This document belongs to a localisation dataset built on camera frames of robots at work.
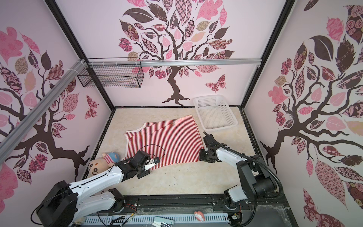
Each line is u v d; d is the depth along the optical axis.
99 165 0.79
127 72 0.95
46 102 0.64
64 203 0.40
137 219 0.70
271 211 0.72
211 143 0.73
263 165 0.42
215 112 1.15
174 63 0.94
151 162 0.75
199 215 0.66
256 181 0.43
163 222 0.67
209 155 0.66
